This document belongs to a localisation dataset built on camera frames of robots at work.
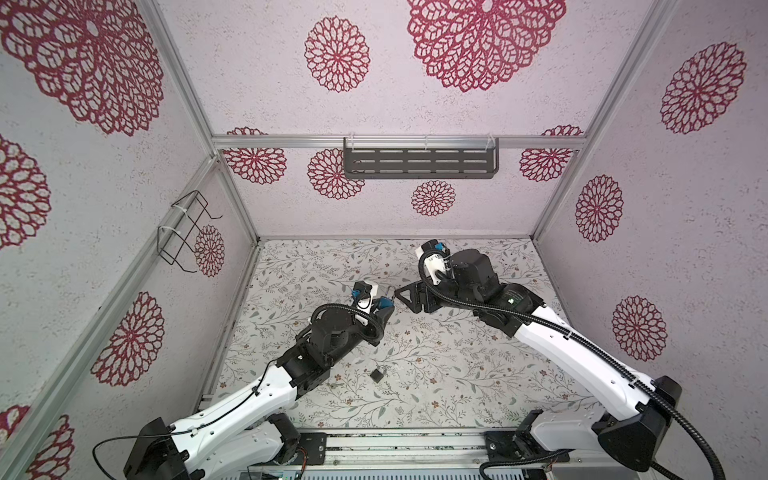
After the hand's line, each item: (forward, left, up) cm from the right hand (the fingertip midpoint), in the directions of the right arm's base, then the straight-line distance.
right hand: (406, 283), depth 69 cm
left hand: (-2, +5, -7) cm, 9 cm away
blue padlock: (-2, +5, -5) cm, 7 cm away
